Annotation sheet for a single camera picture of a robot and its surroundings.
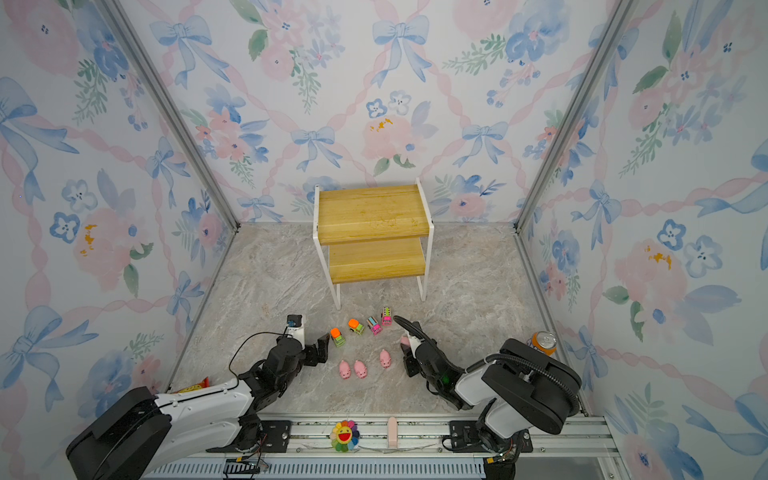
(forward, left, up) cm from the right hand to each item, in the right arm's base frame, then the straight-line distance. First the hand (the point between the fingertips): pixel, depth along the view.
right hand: (405, 343), depth 90 cm
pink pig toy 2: (-6, +6, +2) cm, 8 cm away
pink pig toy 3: (-8, +13, +2) cm, 15 cm away
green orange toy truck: (+1, +20, +3) cm, 21 cm away
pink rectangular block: (-24, +4, +2) cm, 24 cm away
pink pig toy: (0, 0, +2) cm, 2 cm away
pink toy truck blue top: (+4, +9, +3) cm, 11 cm away
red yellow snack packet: (-13, +55, +2) cm, 56 cm away
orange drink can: (-4, -36, +11) cm, 38 cm away
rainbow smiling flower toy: (-25, +15, +2) cm, 29 cm away
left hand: (+1, +26, +5) cm, 26 cm away
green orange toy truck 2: (+4, +15, +3) cm, 16 cm away
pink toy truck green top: (+7, +5, +3) cm, 9 cm away
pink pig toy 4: (-9, +17, +2) cm, 19 cm away
